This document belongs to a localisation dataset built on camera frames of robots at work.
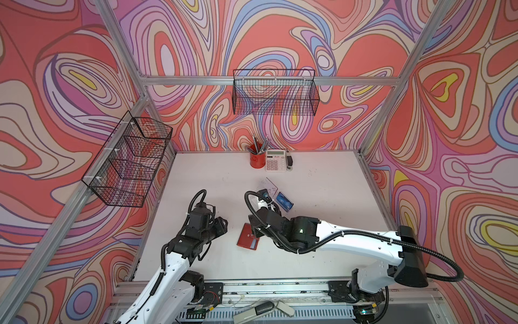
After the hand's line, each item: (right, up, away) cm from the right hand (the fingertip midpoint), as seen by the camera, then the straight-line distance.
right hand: (259, 220), depth 72 cm
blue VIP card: (+11, +4, +16) cm, 20 cm away
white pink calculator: (+9, +24, +41) cm, 48 cm away
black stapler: (+16, +23, +38) cm, 48 cm away
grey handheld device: (+1, -28, -6) cm, 29 cm away
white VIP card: (+3, +12, +22) cm, 25 cm away
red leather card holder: (-5, -12, +14) cm, 19 cm away
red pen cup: (-1, +23, +35) cm, 42 cm away
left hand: (-13, -3, +9) cm, 16 cm away
